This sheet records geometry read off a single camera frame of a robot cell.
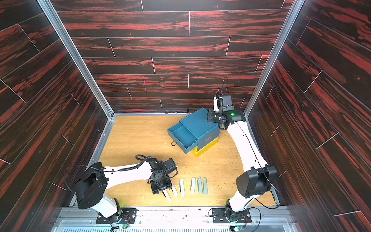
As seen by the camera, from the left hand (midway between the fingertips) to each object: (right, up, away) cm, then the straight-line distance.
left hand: (169, 192), depth 80 cm
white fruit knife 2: (+3, 0, +2) cm, 4 cm away
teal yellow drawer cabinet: (+14, +33, 0) cm, 36 cm away
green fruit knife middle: (+17, +1, +3) cm, 18 cm away
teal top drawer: (+8, +31, +6) cm, 33 cm away
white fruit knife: (-2, -2, 0) cm, 2 cm away
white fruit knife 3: (+7, +1, +3) cm, 8 cm away
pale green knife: (+13, +2, +4) cm, 14 cm away
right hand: (+26, +44, +1) cm, 51 cm away
